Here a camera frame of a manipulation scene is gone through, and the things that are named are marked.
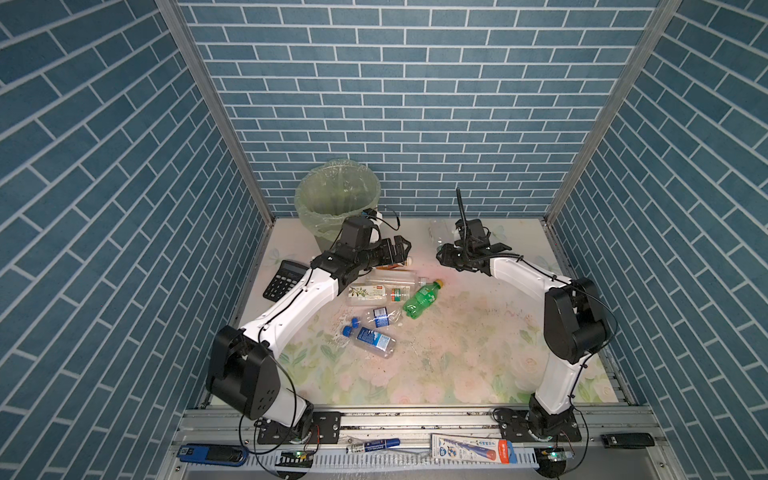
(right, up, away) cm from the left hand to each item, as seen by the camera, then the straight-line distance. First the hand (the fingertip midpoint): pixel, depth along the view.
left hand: (400, 246), depth 81 cm
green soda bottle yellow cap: (+7, -16, +13) cm, 22 cm away
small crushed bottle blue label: (-5, -22, +8) cm, 24 cm away
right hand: (+13, -2, +14) cm, 19 cm away
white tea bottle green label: (-8, -16, +12) cm, 21 cm away
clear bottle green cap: (+14, +4, +21) cm, 26 cm away
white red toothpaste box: (+18, -48, -11) cm, 52 cm away
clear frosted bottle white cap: (-3, -11, +19) cm, 22 cm away
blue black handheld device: (-42, -47, -14) cm, 65 cm away
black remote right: (+55, -47, -10) cm, 73 cm away
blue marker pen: (-6, -47, -11) cm, 49 cm away
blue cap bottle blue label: (-7, -27, +2) cm, 28 cm away
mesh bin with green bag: (-25, +19, +24) cm, 40 cm away
